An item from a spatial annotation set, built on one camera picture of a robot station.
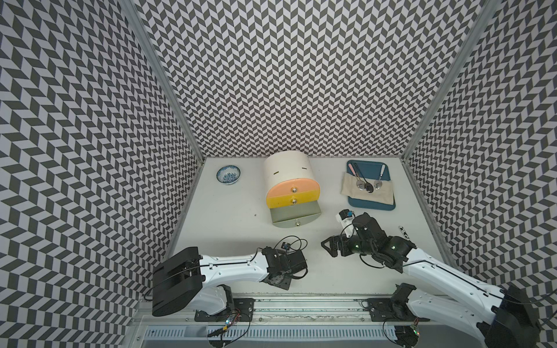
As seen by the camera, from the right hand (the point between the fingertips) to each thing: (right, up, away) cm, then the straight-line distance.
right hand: (332, 245), depth 78 cm
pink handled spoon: (+19, +21, +27) cm, 40 cm away
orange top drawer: (-15, +21, +4) cm, 26 cm away
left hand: (-20, -14, +1) cm, 24 cm away
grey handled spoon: (+28, +22, +27) cm, 44 cm away
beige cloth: (+30, +16, +24) cm, 41 cm away
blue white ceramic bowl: (-47, +26, +31) cm, 62 cm away
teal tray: (+27, +28, +35) cm, 53 cm away
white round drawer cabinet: (-19, +30, +8) cm, 36 cm away
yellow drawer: (-14, +15, +8) cm, 22 cm away
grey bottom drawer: (-14, +9, +13) cm, 20 cm away
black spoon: (+23, +20, +27) cm, 41 cm away
